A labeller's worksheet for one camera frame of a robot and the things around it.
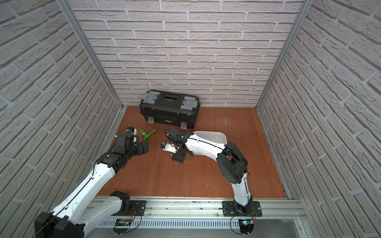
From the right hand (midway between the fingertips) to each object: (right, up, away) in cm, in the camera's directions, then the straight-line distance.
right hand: (181, 152), depth 88 cm
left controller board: (-28, -32, -16) cm, 45 cm away
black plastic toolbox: (-7, +27, +10) cm, 30 cm away
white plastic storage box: (+25, +8, +9) cm, 28 cm away
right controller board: (+33, -32, -18) cm, 50 cm away
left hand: (-22, +8, -7) cm, 24 cm away
